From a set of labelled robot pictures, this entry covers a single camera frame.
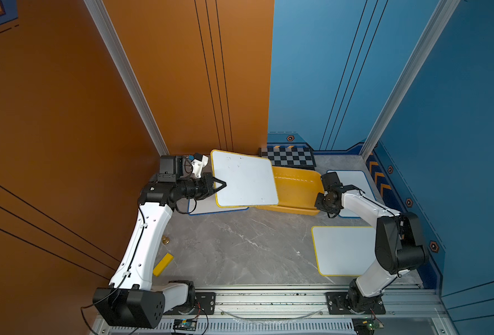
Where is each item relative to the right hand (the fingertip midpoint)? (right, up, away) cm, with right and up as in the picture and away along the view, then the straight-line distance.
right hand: (320, 205), depth 95 cm
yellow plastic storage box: (-7, +6, +17) cm, 19 cm away
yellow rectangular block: (-67, -22, -13) cm, 71 cm away
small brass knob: (-68, -14, -7) cm, 70 cm away
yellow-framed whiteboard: (-32, +12, -8) cm, 35 cm away
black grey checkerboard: (-8, +24, +21) cm, 33 cm away
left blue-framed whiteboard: (-45, +5, -29) cm, 54 cm away
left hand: (-40, +12, -24) cm, 48 cm away
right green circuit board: (+7, -37, -25) cm, 45 cm away
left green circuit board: (-55, -38, -23) cm, 70 cm away
